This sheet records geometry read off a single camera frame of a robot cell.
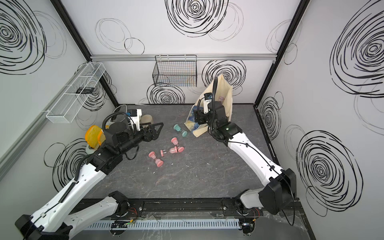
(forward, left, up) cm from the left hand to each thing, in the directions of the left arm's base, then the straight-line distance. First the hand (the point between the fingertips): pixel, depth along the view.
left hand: (157, 123), depth 68 cm
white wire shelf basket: (+14, +46, 0) cm, 48 cm away
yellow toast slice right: (-2, +30, -11) cm, 32 cm away
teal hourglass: (+19, -6, -29) cm, 36 cm away
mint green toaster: (-5, +38, -18) cm, 42 cm away
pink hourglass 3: (+2, -7, -29) cm, 30 cm away
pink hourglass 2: (+9, -5, -30) cm, 31 cm away
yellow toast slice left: (-1, +35, -11) cm, 37 cm away
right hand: (+11, -20, -1) cm, 23 cm away
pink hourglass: (-6, +3, -29) cm, 30 cm away
